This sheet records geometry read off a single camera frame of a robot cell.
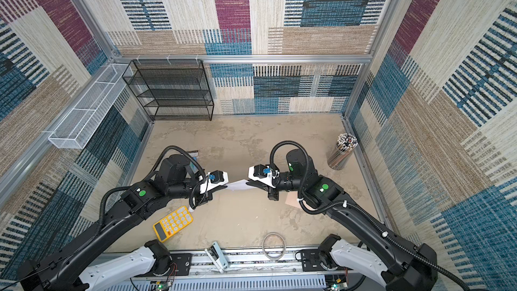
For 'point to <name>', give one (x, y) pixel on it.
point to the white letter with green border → (240, 184)
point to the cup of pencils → (338, 158)
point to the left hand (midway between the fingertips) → (223, 180)
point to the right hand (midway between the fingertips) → (251, 182)
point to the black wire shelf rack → (171, 89)
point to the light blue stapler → (217, 256)
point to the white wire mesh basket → (73, 130)
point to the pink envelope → (291, 199)
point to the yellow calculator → (173, 223)
